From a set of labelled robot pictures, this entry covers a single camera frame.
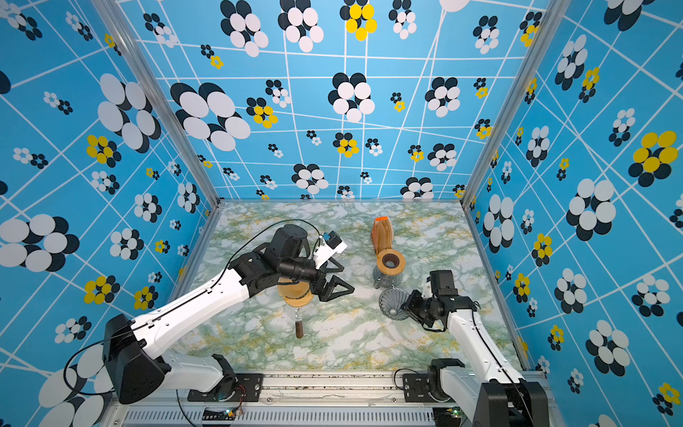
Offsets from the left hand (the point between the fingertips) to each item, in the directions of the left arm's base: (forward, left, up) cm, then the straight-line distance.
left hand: (349, 278), depth 68 cm
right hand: (+1, -18, -21) cm, 27 cm away
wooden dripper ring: (0, +15, -14) cm, 20 cm away
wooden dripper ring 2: (+14, -14, -15) cm, 25 cm away
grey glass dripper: (+3, -14, -21) cm, 26 cm away
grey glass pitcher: (+10, -11, -19) cm, 24 cm away
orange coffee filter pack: (+28, -12, -17) cm, 35 cm away
